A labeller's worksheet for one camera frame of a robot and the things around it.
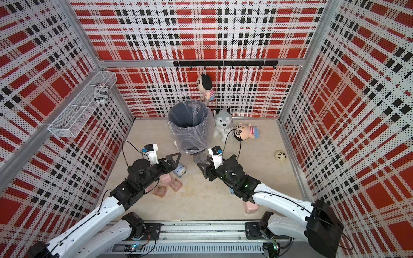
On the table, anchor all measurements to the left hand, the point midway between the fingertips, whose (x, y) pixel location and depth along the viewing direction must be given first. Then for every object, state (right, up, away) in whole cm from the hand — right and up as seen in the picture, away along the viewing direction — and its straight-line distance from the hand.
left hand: (178, 156), depth 76 cm
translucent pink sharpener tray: (-13, -21, +11) cm, 26 cm away
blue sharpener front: (-2, -10, +10) cm, 14 cm away
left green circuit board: (-18, -39, -6) cm, 44 cm away
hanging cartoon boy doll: (+11, +39, +15) cm, 43 cm away
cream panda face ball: (+57, -3, +20) cm, 61 cm away
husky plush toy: (+23, +17, +21) cm, 36 cm away
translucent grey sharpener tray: (+10, -1, +1) cm, 11 cm away
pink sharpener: (+34, -24, -1) cm, 42 cm away
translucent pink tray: (-5, -18, +13) cm, 23 cm away
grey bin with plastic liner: (+3, +17, +23) cm, 29 cm away
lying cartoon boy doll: (+35, +11, +26) cm, 45 cm away
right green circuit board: (+43, -37, -9) cm, 57 cm away
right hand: (+13, -2, -1) cm, 13 cm away
